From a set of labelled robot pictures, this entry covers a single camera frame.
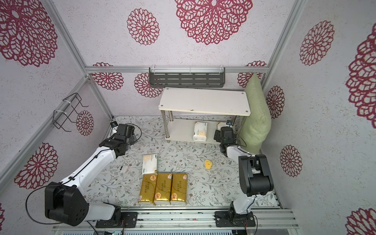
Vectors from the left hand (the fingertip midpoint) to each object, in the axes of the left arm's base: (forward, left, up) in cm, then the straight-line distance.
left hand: (124, 139), depth 84 cm
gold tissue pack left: (-24, -15, -10) cm, 30 cm away
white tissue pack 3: (+17, -59, -7) cm, 62 cm away
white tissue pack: (-10, -14, -12) cm, 21 cm away
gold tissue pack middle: (-25, -24, -10) cm, 36 cm away
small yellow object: (-8, -49, -16) cm, 53 cm away
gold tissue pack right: (-24, -32, -10) cm, 41 cm away
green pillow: (-2, -71, +12) cm, 72 cm away
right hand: (+11, -60, -6) cm, 62 cm away
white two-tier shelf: (+10, -33, +16) cm, 38 cm away
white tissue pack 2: (+10, -45, -6) cm, 46 cm away
